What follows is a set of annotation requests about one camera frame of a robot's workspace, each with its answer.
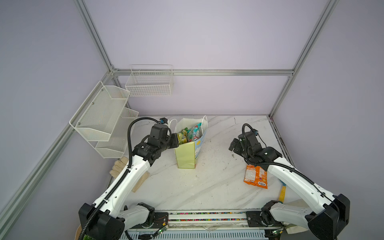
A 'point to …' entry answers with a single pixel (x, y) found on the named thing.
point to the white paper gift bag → (186, 154)
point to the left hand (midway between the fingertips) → (175, 139)
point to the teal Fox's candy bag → (194, 133)
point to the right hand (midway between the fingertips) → (234, 147)
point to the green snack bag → (182, 137)
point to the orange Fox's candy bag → (255, 175)
